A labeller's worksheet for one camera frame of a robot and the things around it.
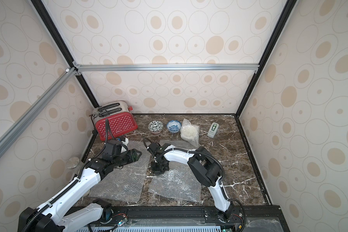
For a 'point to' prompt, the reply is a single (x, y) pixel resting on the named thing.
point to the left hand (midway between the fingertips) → (142, 153)
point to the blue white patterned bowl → (174, 126)
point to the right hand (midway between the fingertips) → (159, 172)
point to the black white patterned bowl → (155, 126)
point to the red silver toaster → (121, 116)
